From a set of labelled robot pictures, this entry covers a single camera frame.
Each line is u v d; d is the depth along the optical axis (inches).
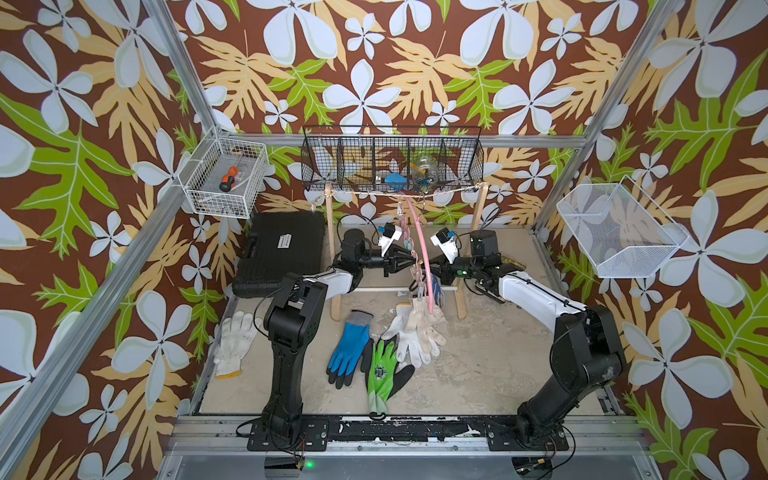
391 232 30.8
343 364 32.3
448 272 30.2
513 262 42.1
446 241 30.2
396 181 37.3
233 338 35.7
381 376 32.7
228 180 31.5
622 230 32.1
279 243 41.3
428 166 36.3
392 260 31.8
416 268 32.3
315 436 28.9
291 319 22.3
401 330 35.7
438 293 36.4
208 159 33.8
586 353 18.3
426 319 34.7
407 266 33.3
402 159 37.5
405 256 32.8
